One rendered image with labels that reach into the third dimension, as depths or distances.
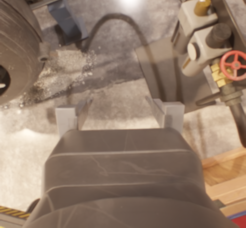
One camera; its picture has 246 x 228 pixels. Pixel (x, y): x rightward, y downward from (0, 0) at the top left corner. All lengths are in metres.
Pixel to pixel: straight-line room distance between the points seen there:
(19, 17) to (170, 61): 0.73
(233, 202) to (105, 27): 0.96
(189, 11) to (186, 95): 0.49
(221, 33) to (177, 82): 0.50
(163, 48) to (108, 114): 0.46
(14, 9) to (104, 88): 0.62
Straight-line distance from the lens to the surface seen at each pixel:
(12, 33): 0.44
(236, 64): 0.48
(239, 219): 0.53
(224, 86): 0.53
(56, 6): 0.91
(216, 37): 0.49
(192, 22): 0.55
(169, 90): 0.93
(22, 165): 1.13
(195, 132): 0.95
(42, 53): 0.54
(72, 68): 1.02
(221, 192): 0.59
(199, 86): 0.97
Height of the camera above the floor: 0.91
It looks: 81 degrees down
